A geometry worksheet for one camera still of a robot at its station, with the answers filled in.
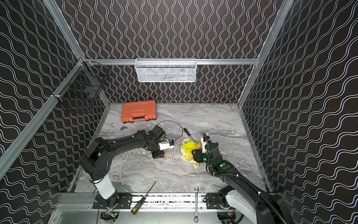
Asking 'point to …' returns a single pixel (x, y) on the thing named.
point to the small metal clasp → (123, 128)
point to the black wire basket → (83, 83)
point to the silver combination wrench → (196, 218)
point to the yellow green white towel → (189, 145)
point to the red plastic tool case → (139, 110)
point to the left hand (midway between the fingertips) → (164, 154)
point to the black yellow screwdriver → (140, 202)
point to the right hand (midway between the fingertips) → (196, 150)
